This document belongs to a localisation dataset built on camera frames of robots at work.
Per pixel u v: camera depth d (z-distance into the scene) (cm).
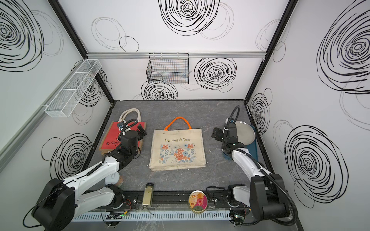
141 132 77
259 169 46
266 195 41
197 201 71
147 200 71
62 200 40
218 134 79
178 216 96
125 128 59
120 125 69
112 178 75
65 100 74
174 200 75
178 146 92
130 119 67
